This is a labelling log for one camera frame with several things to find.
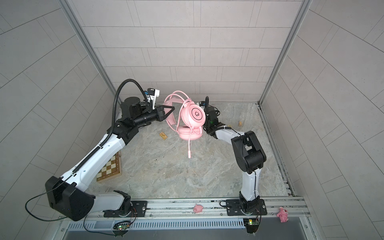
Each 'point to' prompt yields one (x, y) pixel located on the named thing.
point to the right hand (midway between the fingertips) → (191, 116)
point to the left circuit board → (123, 225)
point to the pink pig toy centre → (198, 208)
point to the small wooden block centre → (163, 135)
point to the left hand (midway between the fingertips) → (177, 107)
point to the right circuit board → (252, 225)
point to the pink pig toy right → (283, 214)
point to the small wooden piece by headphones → (240, 123)
